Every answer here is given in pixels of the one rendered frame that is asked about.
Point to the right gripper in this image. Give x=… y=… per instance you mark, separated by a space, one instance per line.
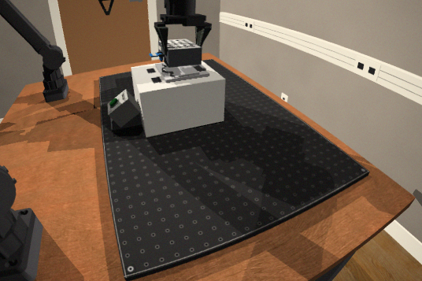
x=183 y=11

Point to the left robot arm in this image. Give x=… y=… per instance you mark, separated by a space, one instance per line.
x=54 y=81

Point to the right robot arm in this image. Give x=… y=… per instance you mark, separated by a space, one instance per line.
x=15 y=233

